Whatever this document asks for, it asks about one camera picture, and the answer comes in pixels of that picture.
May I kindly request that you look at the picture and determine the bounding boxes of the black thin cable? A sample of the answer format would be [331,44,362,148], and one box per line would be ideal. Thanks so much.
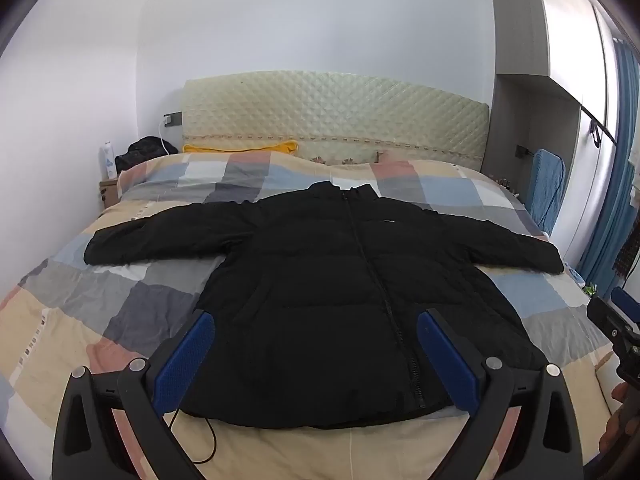
[167,408,218,466]

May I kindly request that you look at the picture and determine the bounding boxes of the white lotion bottle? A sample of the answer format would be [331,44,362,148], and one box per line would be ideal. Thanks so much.
[102,141,117,180]

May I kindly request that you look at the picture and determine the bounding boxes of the cream quilted headboard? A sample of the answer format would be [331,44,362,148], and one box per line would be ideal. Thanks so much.
[181,70,489,158]

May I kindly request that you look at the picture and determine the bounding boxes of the plaid patchwork bed quilt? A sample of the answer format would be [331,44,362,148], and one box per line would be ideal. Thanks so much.
[1,153,610,479]

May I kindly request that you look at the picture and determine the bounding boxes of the grey white wardrobe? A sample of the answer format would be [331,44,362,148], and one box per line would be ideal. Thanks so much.
[482,0,618,266]

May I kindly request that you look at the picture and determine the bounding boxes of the blue curtain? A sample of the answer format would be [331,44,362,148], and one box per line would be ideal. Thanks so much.
[578,40,639,296]

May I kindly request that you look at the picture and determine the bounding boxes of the black puffer jacket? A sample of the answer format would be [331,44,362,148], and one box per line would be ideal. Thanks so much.
[85,182,564,429]

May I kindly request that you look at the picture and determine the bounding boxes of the black clothes pile on nightstand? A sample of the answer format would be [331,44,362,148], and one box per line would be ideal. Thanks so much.
[115,136,178,174]

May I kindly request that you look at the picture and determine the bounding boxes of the grey wall socket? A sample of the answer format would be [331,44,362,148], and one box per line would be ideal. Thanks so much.
[163,112,182,128]

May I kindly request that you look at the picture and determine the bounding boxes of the wooden nightstand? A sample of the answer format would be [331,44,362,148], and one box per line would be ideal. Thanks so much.
[99,179,119,209]

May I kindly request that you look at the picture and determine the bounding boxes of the person right hand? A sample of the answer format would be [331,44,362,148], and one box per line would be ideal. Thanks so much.
[598,381,640,453]

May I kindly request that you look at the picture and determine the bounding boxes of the yellow cloth at headboard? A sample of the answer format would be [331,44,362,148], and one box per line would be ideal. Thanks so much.
[182,140,298,155]

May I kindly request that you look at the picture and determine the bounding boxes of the floral pillow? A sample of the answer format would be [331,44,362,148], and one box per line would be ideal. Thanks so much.
[295,140,483,170]

